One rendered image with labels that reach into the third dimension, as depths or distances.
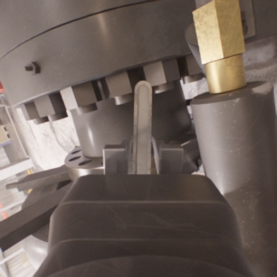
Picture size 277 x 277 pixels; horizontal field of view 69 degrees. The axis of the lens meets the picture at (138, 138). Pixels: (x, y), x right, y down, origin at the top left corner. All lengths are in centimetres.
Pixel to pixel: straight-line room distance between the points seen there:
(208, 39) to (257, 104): 7
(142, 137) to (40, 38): 26
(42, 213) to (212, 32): 43
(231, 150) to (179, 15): 25
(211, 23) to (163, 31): 16
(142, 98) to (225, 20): 10
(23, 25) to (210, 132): 32
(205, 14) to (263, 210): 18
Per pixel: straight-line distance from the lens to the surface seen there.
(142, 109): 16
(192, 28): 23
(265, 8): 74
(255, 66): 103
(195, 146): 47
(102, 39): 34
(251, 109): 19
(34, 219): 48
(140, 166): 17
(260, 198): 22
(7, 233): 47
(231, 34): 20
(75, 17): 35
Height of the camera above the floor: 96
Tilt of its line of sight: 35 degrees down
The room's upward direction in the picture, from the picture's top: 116 degrees counter-clockwise
